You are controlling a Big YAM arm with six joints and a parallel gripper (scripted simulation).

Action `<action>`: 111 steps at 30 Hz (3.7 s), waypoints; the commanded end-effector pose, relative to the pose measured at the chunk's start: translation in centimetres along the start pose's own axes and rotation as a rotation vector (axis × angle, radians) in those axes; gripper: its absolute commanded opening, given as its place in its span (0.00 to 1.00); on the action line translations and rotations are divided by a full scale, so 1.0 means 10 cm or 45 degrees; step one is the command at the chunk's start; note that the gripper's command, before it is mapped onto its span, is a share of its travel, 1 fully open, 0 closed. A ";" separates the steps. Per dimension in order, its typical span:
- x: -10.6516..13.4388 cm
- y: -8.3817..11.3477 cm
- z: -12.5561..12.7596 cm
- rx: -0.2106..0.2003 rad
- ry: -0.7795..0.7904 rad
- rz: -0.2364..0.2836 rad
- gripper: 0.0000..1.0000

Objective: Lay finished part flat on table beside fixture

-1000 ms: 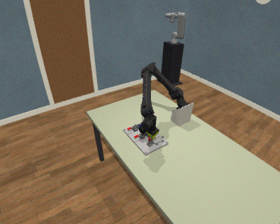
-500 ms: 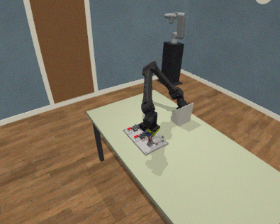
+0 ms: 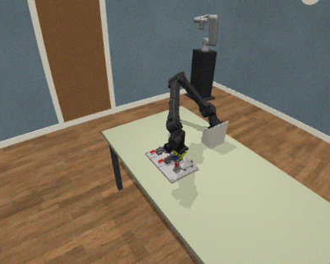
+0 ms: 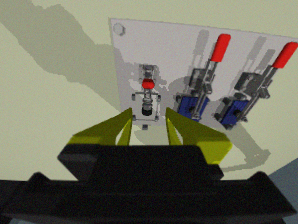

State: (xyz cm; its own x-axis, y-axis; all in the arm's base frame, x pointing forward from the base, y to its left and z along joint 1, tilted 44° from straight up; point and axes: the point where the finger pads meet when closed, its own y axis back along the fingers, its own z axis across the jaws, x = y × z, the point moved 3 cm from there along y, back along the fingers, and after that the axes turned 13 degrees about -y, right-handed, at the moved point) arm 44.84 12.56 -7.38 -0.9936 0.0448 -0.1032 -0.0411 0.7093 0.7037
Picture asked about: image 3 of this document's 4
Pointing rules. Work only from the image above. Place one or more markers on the red-handled toggle clamp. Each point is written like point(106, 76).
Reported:
point(166, 159)

